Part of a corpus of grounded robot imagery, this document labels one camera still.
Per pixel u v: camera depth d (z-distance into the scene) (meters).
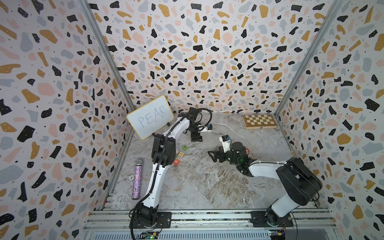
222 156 0.81
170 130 0.67
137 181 0.84
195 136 0.92
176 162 0.95
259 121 1.14
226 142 0.81
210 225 0.73
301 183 0.46
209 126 0.92
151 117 1.03
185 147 1.00
